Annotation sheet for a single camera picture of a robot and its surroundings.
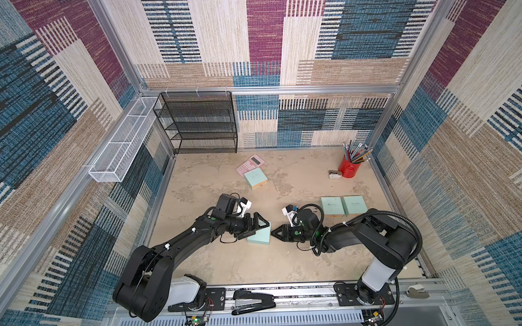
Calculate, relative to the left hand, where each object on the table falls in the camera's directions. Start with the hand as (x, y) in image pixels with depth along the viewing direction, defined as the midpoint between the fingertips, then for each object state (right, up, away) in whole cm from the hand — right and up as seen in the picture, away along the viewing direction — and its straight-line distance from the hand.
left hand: (263, 228), depth 81 cm
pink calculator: (-6, +26, +31) cm, 41 cm away
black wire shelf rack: (-34, +49, +28) cm, 66 cm away
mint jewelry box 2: (+31, +6, +13) cm, 35 cm away
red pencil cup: (+42, +24, +22) cm, 53 cm away
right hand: (+5, -5, +7) cm, 10 cm away
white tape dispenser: (+37, +20, +26) cm, 50 cm away
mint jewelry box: (-1, -5, +4) cm, 6 cm away
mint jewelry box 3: (-4, +19, +25) cm, 31 cm away
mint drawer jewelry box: (+42, +7, +14) cm, 45 cm away
